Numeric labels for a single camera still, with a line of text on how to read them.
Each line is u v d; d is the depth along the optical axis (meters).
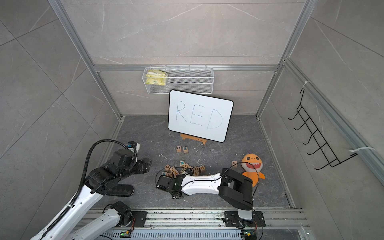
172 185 0.61
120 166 0.53
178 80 1.01
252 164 0.85
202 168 0.88
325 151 0.62
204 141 1.01
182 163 0.90
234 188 0.48
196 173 0.86
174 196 0.56
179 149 0.98
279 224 0.73
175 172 0.87
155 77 0.88
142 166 0.64
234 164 0.90
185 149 0.98
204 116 0.91
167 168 0.88
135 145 0.64
